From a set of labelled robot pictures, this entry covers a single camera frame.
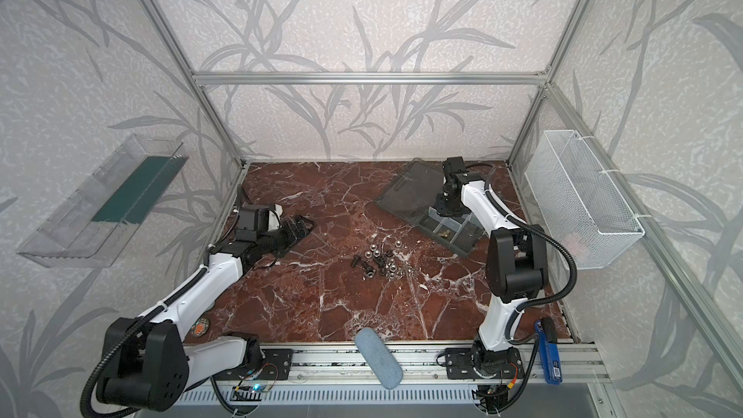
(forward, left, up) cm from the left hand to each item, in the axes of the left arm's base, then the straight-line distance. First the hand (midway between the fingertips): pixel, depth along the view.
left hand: (312, 222), depth 85 cm
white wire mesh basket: (-11, -66, +22) cm, 70 cm away
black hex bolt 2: (-10, -17, -13) cm, 23 cm away
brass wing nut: (+4, -42, -14) cm, 45 cm away
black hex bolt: (-6, -12, -13) cm, 19 cm away
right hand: (+11, -42, -4) cm, 44 cm away
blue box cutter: (-33, -65, -10) cm, 73 cm away
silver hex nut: (-3, -19, -13) cm, 23 cm away
